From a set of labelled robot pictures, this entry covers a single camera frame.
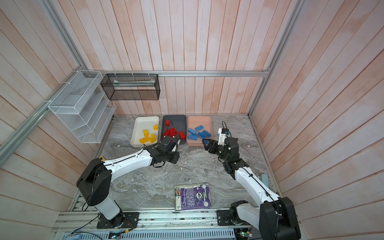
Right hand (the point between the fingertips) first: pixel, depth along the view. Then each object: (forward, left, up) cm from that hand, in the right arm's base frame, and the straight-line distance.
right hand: (206, 140), depth 83 cm
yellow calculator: (-5, +66, -17) cm, 68 cm away
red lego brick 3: (+22, +23, -21) cm, 38 cm away
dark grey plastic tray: (+26, +22, -18) cm, 39 cm away
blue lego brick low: (+15, +2, -15) cm, 21 cm away
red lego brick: (+26, +27, -15) cm, 41 cm away
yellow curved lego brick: (+11, +42, -16) cm, 46 cm away
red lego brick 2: (+17, +27, -16) cm, 36 cm away
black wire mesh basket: (+29, +46, +16) cm, 56 cm away
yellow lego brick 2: (+11, +36, -15) cm, 41 cm away
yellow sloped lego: (+22, +36, -16) cm, 45 cm away
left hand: (-6, +17, -11) cm, 21 cm away
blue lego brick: (+23, +3, -17) cm, 29 cm away
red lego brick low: (+16, +16, -17) cm, 28 cm away
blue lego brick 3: (+17, -2, -17) cm, 24 cm away
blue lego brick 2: (+19, +8, -16) cm, 26 cm away
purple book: (-26, +8, -15) cm, 32 cm away
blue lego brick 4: (+14, +7, -16) cm, 23 cm away
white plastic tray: (+27, +49, -17) cm, 58 cm away
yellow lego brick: (+17, +43, -16) cm, 48 cm away
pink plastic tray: (+29, +7, -17) cm, 34 cm away
